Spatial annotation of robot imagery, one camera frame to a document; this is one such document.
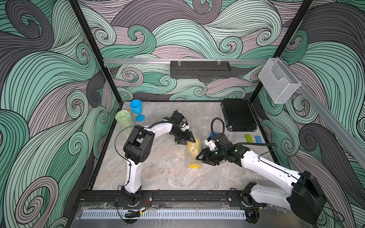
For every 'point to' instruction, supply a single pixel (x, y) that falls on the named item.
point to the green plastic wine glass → (123, 116)
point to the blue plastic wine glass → (136, 107)
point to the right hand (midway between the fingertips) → (197, 161)
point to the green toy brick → (248, 138)
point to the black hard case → (238, 115)
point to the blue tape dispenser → (211, 135)
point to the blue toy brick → (258, 139)
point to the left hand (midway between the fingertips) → (191, 141)
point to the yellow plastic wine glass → (195, 148)
